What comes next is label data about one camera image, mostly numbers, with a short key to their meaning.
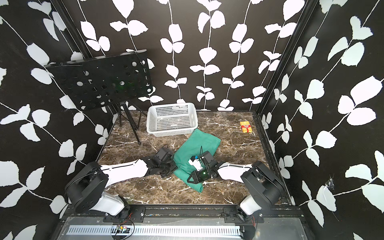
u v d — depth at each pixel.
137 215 0.74
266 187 0.45
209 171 0.70
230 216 0.73
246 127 1.10
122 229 0.70
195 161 0.82
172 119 1.15
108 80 0.70
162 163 0.69
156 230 0.70
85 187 0.44
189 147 0.98
